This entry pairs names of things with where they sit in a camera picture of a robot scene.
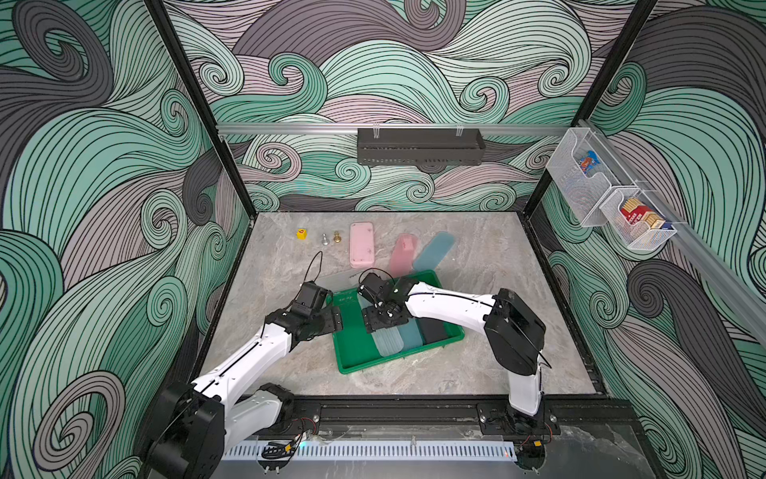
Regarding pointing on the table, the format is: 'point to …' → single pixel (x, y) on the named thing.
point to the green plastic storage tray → (356, 346)
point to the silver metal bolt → (325, 240)
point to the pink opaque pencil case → (361, 244)
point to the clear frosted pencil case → (389, 340)
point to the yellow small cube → (302, 234)
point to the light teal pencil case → (411, 334)
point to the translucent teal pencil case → (434, 251)
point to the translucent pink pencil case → (402, 255)
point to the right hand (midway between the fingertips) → (380, 320)
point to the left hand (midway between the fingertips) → (329, 318)
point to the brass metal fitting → (337, 239)
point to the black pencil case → (433, 329)
